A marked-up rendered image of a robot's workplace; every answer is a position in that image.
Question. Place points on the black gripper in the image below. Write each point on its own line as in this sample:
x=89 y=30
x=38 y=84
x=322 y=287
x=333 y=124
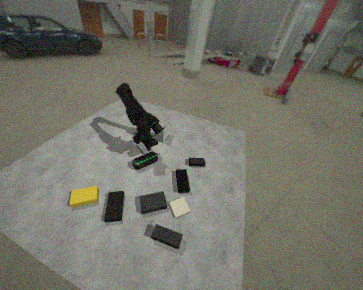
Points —
x=149 y=142

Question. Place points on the yellow box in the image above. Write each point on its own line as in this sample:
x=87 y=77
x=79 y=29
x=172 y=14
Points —
x=84 y=196

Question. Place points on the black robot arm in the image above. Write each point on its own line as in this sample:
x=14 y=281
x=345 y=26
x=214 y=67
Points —
x=137 y=114

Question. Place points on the beige square tile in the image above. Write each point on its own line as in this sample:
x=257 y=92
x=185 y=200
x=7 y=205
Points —
x=179 y=207

